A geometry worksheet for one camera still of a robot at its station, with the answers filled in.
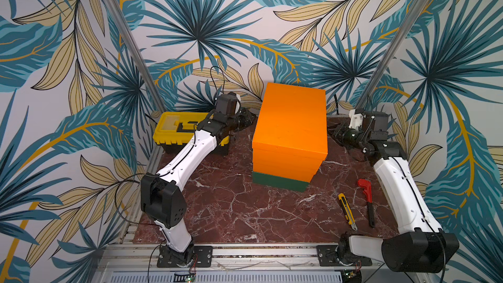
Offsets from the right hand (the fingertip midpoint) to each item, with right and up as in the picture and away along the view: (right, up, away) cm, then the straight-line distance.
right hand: (327, 128), depth 76 cm
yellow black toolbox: (-65, 0, +14) cm, 67 cm away
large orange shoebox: (-15, -10, -8) cm, 20 cm away
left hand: (-27, +4, +3) cm, 28 cm away
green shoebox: (-17, -23, +10) cm, 31 cm away
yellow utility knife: (+12, -36, +8) cm, 38 cm away
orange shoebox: (-14, +7, -1) cm, 15 cm away
